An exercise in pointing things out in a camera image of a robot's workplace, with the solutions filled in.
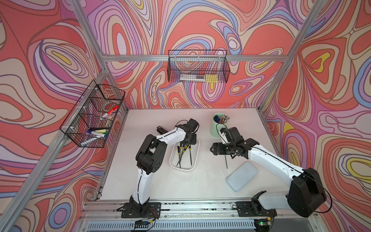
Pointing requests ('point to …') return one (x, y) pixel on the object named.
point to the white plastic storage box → (184, 156)
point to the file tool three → (190, 149)
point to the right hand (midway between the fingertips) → (218, 152)
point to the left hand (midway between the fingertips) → (193, 141)
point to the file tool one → (226, 161)
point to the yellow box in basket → (211, 78)
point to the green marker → (105, 133)
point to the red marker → (113, 109)
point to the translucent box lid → (243, 173)
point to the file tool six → (179, 160)
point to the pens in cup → (223, 119)
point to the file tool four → (183, 148)
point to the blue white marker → (97, 134)
